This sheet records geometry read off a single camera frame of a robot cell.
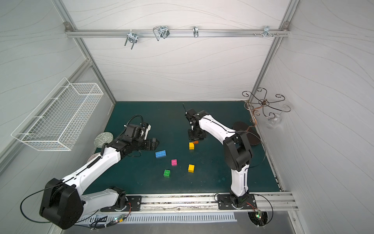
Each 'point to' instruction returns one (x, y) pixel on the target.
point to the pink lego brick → (174, 162)
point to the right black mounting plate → (224, 202)
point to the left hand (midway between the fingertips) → (153, 142)
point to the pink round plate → (93, 156)
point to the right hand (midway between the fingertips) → (195, 138)
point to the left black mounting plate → (134, 203)
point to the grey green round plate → (102, 138)
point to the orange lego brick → (196, 142)
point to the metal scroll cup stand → (257, 99)
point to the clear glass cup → (272, 123)
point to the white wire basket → (59, 121)
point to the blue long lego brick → (160, 154)
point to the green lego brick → (167, 173)
